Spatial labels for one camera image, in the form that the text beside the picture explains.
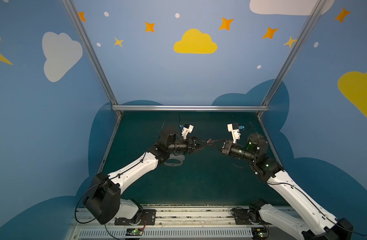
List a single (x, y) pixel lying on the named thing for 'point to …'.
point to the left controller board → (134, 232)
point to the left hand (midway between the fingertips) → (206, 146)
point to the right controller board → (260, 233)
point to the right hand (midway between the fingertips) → (212, 141)
